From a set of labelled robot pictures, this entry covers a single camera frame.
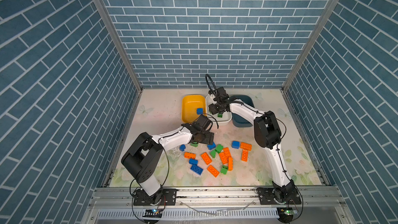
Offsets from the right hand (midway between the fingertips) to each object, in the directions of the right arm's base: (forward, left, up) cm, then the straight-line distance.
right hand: (212, 105), depth 103 cm
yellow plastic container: (+2, +14, -4) cm, 15 cm away
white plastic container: (-3, -10, -6) cm, 13 cm away
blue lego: (-2, +8, -5) cm, 10 cm away
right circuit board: (-55, -38, -9) cm, 68 cm away
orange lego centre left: (-34, +1, -5) cm, 34 cm away
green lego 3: (-30, -3, -6) cm, 31 cm away
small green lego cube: (-5, -6, -4) cm, 8 cm away
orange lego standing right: (-36, -12, -5) cm, 38 cm away
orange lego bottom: (-39, -3, -7) cm, 40 cm away
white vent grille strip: (-57, -21, -8) cm, 61 cm away
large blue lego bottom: (-40, +6, -6) cm, 41 cm away
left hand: (-23, +1, -2) cm, 23 cm away
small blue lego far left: (-29, +15, -4) cm, 33 cm away
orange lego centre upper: (-29, -11, -6) cm, 31 cm away
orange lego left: (-33, +11, -6) cm, 35 cm away
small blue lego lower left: (-36, +8, -4) cm, 37 cm away
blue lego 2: (-27, -1, -5) cm, 27 cm away
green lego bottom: (-39, -9, -6) cm, 40 cm away
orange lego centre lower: (-32, -9, -6) cm, 34 cm away
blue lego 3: (-24, -16, -7) cm, 29 cm away
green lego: (-26, +9, -6) cm, 28 cm away
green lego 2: (-28, -6, -5) cm, 29 cm away
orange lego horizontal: (-25, -22, -5) cm, 33 cm away
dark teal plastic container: (-12, -17, +1) cm, 20 cm away
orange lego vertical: (-30, -21, -6) cm, 37 cm away
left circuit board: (-60, +24, -9) cm, 65 cm away
